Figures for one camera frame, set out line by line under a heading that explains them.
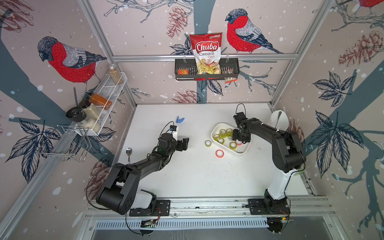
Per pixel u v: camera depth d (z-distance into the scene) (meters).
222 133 1.01
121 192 0.42
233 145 0.96
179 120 1.10
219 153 0.93
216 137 0.98
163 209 0.73
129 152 0.92
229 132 0.98
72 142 0.66
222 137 1.00
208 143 0.98
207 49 0.81
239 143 0.95
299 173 0.84
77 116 0.58
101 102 0.72
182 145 0.81
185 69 0.94
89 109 0.65
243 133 0.79
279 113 0.95
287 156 0.51
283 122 0.94
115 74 0.85
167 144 0.70
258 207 0.73
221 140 0.98
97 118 0.66
